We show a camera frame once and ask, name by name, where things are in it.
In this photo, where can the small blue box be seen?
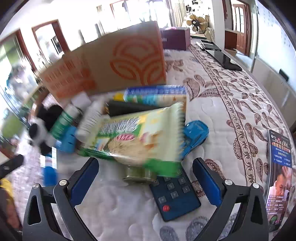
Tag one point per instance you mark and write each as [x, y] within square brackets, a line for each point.
[67, 141]

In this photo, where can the blue and yellow packet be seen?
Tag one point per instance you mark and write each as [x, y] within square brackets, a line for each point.
[157, 95]

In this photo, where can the black tablet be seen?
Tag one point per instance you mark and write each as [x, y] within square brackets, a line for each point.
[224, 59]

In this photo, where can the blue capped bottle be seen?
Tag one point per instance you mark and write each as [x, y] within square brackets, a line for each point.
[50, 176]

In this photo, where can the whiteboard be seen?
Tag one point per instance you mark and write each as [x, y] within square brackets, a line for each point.
[272, 34]

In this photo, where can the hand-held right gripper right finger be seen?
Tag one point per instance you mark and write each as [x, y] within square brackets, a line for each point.
[207, 183]

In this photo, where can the small white box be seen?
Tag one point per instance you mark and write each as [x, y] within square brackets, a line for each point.
[81, 100]

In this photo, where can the white plastic bottle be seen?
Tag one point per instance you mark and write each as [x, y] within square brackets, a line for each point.
[90, 120]

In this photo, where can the green white bottle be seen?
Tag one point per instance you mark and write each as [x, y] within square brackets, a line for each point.
[63, 122]

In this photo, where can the olive green tin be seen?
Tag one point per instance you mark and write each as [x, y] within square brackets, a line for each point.
[136, 175]

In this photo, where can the cardboard box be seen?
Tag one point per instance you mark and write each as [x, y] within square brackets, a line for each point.
[104, 58]

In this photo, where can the printed flyer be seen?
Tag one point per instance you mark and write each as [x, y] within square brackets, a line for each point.
[277, 162]

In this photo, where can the blue card payment terminal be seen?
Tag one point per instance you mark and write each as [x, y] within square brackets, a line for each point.
[175, 197]

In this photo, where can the blue toy car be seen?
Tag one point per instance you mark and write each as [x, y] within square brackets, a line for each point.
[196, 132]

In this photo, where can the beige standing fan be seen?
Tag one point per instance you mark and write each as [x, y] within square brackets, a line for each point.
[195, 23]

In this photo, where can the yellow plastic item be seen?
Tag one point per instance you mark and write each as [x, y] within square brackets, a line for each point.
[119, 96]

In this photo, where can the wooden cabinet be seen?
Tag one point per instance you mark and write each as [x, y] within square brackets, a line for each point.
[231, 40]

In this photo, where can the green snack packet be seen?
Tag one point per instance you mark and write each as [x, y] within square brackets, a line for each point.
[129, 139]

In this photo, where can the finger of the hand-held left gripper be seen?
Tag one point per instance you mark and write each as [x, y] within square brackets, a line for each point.
[11, 165]

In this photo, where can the flat black case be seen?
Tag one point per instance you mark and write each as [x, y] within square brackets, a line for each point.
[210, 45]

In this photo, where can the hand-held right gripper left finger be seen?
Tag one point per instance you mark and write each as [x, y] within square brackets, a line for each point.
[84, 178]

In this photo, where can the panda plush toy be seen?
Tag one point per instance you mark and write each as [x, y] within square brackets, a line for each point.
[39, 132]

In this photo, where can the wooden door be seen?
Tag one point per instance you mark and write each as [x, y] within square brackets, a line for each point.
[241, 25]

